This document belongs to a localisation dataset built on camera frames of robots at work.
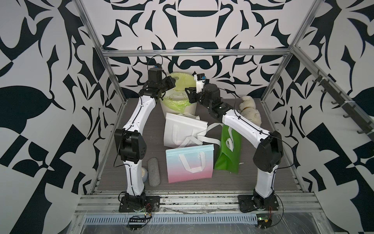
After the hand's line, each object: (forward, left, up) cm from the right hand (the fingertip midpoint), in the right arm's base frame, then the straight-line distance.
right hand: (186, 85), depth 79 cm
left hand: (+9, +7, -1) cm, 12 cm away
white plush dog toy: (+5, -42, -26) cm, 50 cm away
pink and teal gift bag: (-35, -1, -19) cm, 40 cm away
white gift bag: (-18, -1, -15) cm, 24 cm away
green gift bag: (-28, -21, -11) cm, 37 cm away
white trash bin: (-7, +5, -6) cm, 10 cm away
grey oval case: (-35, +19, -32) cm, 50 cm away
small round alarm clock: (-36, +24, -31) cm, 53 cm away
